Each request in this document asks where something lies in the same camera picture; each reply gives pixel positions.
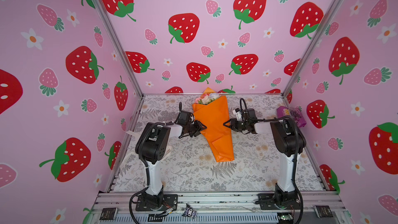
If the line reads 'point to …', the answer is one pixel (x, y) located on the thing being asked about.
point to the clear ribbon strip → (176, 131)
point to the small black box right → (323, 211)
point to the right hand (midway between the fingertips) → (225, 125)
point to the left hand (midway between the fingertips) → (206, 128)
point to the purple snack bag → (295, 113)
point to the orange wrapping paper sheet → (215, 116)
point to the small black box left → (109, 213)
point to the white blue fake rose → (214, 96)
